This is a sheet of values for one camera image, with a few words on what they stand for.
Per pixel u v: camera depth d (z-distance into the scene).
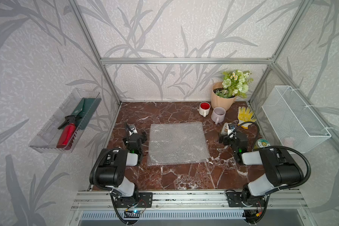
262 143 0.87
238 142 0.73
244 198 0.67
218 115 1.03
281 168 0.45
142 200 0.72
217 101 1.04
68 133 0.60
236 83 0.96
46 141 0.58
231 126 0.81
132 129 0.79
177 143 0.94
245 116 1.12
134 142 0.71
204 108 1.12
